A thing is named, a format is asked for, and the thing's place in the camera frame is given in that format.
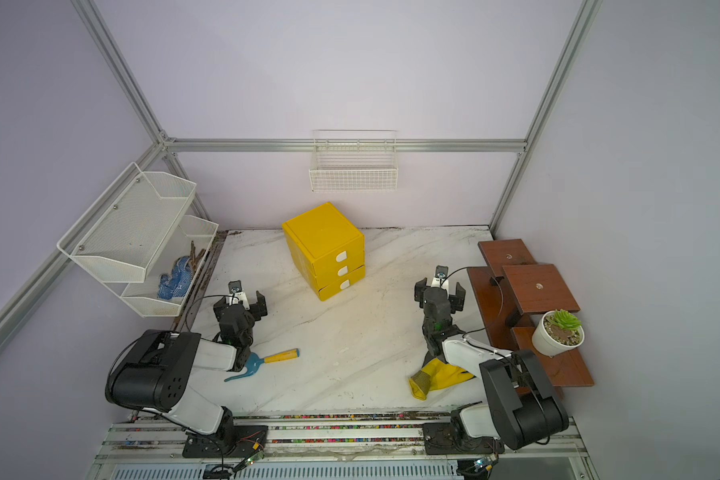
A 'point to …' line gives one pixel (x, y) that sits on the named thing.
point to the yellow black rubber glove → (433, 375)
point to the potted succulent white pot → (557, 333)
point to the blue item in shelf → (177, 284)
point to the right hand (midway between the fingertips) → (444, 287)
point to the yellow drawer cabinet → (328, 247)
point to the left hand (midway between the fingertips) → (242, 297)
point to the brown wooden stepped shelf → (526, 307)
